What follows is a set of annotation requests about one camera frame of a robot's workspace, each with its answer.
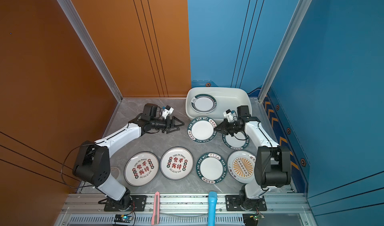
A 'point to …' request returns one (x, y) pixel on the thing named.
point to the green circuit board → (123, 218)
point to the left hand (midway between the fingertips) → (182, 125)
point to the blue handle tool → (212, 198)
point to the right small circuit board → (258, 216)
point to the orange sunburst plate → (241, 166)
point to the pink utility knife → (155, 216)
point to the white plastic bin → (227, 98)
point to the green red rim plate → (203, 103)
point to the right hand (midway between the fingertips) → (214, 129)
